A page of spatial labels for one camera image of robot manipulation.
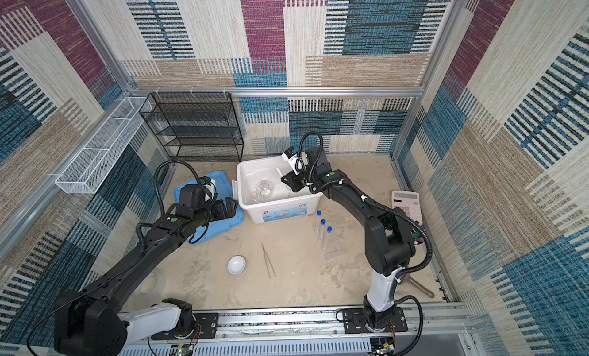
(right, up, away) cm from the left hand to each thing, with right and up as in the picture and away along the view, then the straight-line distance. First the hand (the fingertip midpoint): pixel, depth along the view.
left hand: (227, 200), depth 83 cm
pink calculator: (+73, -3, +17) cm, 75 cm away
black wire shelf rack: (-22, +33, +25) cm, 48 cm away
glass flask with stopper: (+11, +3, +19) cm, 22 cm away
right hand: (+21, +7, +4) cm, 22 cm away
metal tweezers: (+13, -21, +5) cm, 25 cm away
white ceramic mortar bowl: (+3, -24, +2) cm, 24 cm away
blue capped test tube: (+33, -5, -1) cm, 33 cm away
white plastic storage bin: (+11, -1, +22) cm, 25 cm away
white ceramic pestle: (+18, +10, +4) cm, 21 cm away
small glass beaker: (+7, +1, +14) cm, 16 cm away
